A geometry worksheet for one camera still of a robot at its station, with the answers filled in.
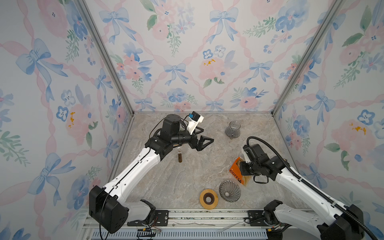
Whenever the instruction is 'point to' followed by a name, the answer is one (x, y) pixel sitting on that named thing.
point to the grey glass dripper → (229, 191)
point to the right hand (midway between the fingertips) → (240, 167)
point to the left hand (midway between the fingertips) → (208, 134)
